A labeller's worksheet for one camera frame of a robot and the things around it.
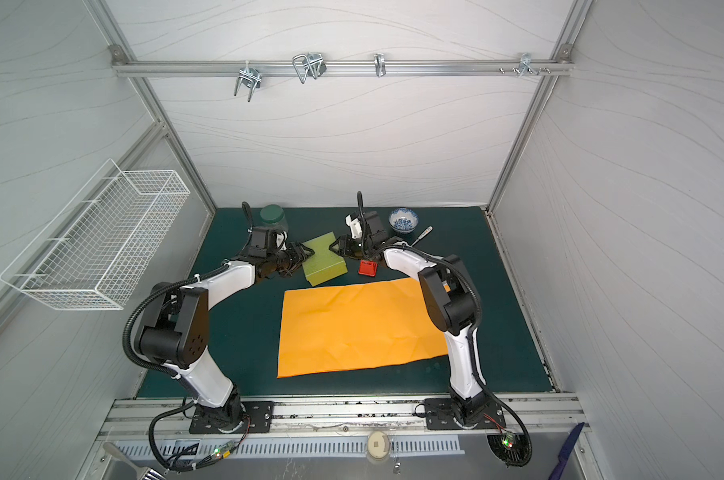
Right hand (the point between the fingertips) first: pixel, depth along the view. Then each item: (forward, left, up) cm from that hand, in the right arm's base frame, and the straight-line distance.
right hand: (335, 241), depth 95 cm
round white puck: (-53, -16, -1) cm, 55 cm away
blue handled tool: (-50, -61, -14) cm, 80 cm away
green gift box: (-8, +3, -1) cm, 9 cm away
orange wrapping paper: (-23, -5, -14) cm, 27 cm away
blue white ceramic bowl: (+20, -23, -11) cm, 33 cm away
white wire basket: (-24, +50, +19) cm, 58 cm away
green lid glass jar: (+12, +24, -1) cm, 27 cm away
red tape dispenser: (-4, -11, -8) cm, 14 cm away
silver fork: (+15, -32, -12) cm, 37 cm away
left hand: (-3, +6, -1) cm, 7 cm away
